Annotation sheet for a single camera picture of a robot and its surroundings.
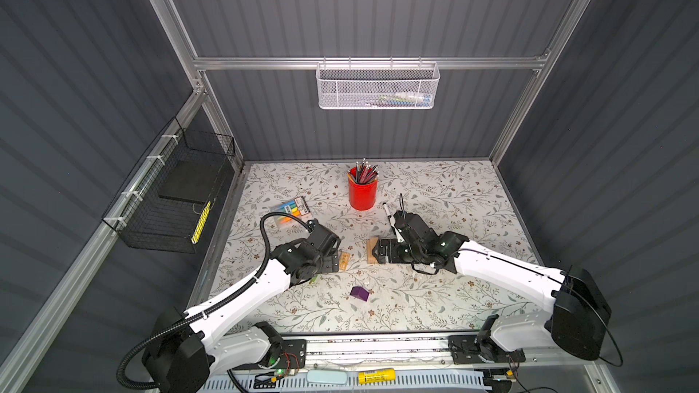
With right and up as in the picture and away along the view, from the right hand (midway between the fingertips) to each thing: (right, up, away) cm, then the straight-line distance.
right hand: (385, 254), depth 81 cm
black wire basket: (-61, +16, -9) cm, 63 cm away
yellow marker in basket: (-49, +11, -13) cm, 52 cm away
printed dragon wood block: (-13, -5, +10) cm, 17 cm away
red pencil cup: (-6, +21, +16) cm, 27 cm away
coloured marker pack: (-31, +12, +23) cm, 41 cm away
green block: (-23, -10, +6) cm, 25 cm away
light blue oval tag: (-16, -28, -13) cm, 35 cm away
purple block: (-8, -12, +2) cm, 15 cm away
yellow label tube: (-4, -28, -12) cm, 31 cm away
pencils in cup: (-6, +25, +18) cm, 32 cm away
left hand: (-19, -1, 0) cm, 19 cm away
